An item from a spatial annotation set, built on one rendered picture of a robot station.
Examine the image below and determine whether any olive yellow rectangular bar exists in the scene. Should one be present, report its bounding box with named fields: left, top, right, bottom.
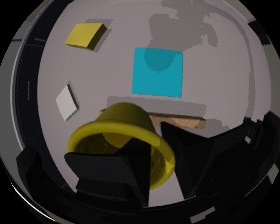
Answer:
left=64, top=23, right=108, bottom=51

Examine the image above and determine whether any olive yellow cup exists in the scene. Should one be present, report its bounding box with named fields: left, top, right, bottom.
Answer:
left=67, top=101, right=176, bottom=190

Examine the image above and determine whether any brown rectangular bar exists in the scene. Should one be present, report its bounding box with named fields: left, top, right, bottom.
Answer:
left=148, top=112, right=207, bottom=129

